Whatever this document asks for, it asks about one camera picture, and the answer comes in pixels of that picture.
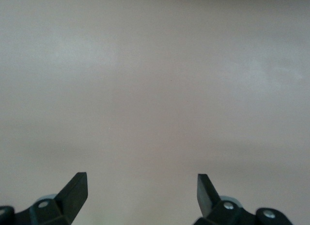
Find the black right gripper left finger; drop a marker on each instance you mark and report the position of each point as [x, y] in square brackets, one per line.
[75, 193]

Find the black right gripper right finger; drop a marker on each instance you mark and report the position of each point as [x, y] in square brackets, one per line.
[206, 193]

